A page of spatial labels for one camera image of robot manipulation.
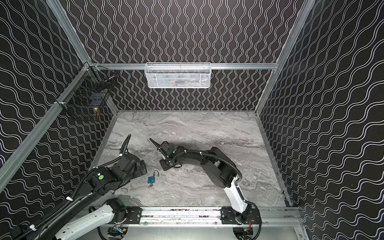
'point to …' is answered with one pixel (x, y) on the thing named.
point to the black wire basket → (90, 90)
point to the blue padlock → (151, 179)
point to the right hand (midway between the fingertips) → (166, 165)
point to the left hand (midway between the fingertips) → (142, 168)
